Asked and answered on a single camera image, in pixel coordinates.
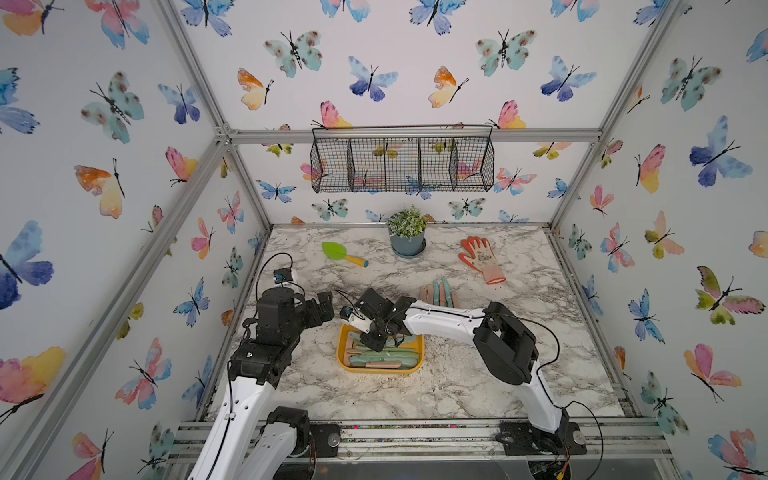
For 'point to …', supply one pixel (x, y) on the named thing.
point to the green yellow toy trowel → (338, 252)
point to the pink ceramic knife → (442, 296)
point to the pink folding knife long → (455, 300)
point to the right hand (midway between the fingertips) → (367, 334)
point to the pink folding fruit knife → (423, 292)
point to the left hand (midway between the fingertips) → (316, 295)
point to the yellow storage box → (401, 354)
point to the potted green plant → (407, 232)
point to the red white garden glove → (485, 260)
